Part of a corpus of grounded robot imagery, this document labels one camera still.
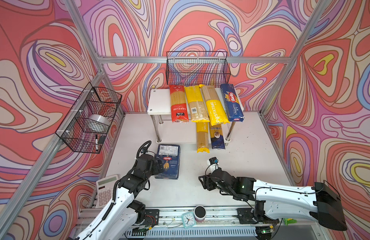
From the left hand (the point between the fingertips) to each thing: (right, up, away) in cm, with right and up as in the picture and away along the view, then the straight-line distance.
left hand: (156, 163), depth 81 cm
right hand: (+27, -9, -4) cm, 28 cm away
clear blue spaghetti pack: (+37, +14, +14) cm, 42 cm away
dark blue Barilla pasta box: (+7, +3, +7) cm, 10 cm away
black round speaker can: (+23, -21, -11) cm, 33 cm away
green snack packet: (+67, -26, -10) cm, 73 cm away
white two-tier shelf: (+1, +18, +27) cm, 32 cm away
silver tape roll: (-25, +24, -7) cm, 35 cm away
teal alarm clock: (+18, -25, -10) cm, 32 cm away
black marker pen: (-27, +12, -10) cm, 31 cm away
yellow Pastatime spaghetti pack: (+27, +13, +12) cm, 32 cm away
